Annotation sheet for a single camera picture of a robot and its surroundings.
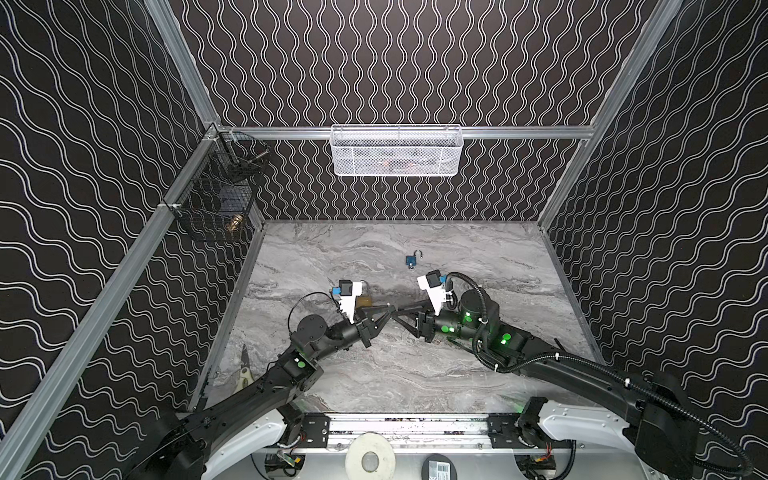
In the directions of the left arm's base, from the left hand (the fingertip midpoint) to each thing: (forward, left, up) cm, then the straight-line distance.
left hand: (401, 314), depth 66 cm
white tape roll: (-23, +7, -27) cm, 36 cm away
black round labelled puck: (-25, -9, -26) cm, 37 cm away
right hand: (+2, +1, -3) cm, 4 cm away
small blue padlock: (+37, -3, -26) cm, 45 cm away
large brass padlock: (+19, +13, -26) cm, 34 cm away
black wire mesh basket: (+38, +58, +1) cm, 69 cm away
